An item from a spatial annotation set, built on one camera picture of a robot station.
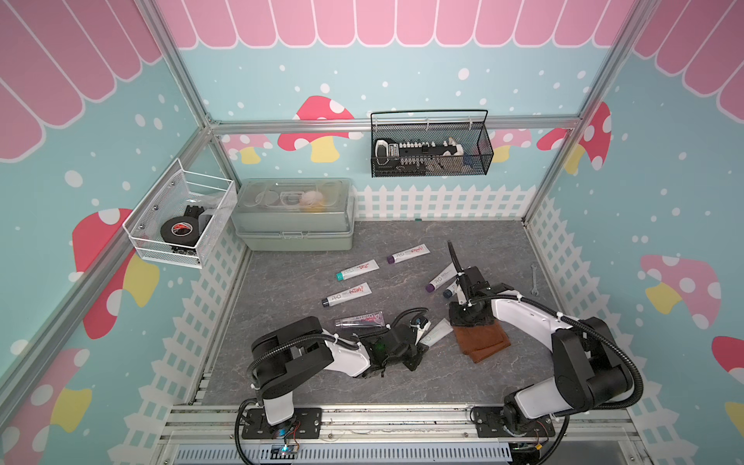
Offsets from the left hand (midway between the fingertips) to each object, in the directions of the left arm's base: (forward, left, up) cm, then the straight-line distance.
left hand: (422, 350), depth 87 cm
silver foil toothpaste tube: (+9, +16, +1) cm, 18 cm away
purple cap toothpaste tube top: (+36, +3, +1) cm, 36 cm away
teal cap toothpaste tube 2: (+5, -5, +1) cm, 7 cm away
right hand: (+9, -10, +3) cm, 14 cm away
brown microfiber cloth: (+2, -17, +3) cm, 17 cm away
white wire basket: (+27, +59, +35) cm, 74 cm away
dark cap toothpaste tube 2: (+19, -11, +4) cm, 22 cm away
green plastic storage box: (+42, +44, +15) cm, 63 cm away
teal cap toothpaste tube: (+27, +21, +2) cm, 35 cm away
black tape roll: (+16, +62, +35) cm, 73 cm away
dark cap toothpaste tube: (+18, +24, +2) cm, 30 cm away
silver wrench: (+21, -40, 0) cm, 46 cm away
